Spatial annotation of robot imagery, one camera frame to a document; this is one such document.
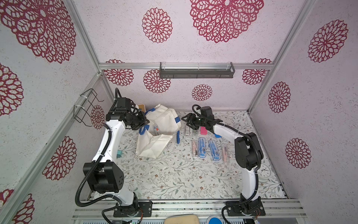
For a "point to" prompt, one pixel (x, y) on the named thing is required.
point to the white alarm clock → (264, 172)
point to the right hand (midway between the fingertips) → (182, 119)
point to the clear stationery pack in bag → (157, 130)
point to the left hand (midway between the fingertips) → (150, 121)
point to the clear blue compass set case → (202, 148)
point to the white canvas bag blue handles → (164, 123)
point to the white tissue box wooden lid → (142, 107)
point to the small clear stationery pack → (187, 130)
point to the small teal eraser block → (119, 153)
